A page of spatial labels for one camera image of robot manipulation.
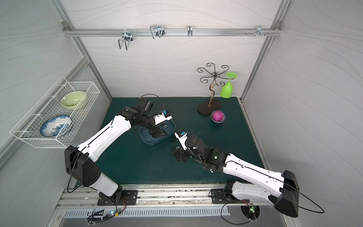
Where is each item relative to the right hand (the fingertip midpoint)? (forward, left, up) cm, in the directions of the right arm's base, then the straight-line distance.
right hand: (178, 144), depth 72 cm
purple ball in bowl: (+31, -26, -14) cm, 42 cm away
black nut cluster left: (+13, +6, -20) cm, 24 cm away
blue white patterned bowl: (0, +56, +14) cm, 58 cm away
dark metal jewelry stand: (+44, -23, -19) cm, 54 cm away
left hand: (+10, +9, 0) cm, 14 cm away
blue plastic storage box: (+24, +10, -19) cm, 32 cm away
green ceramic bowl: (+15, +55, +16) cm, 59 cm away
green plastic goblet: (+42, -30, +3) cm, 52 cm away
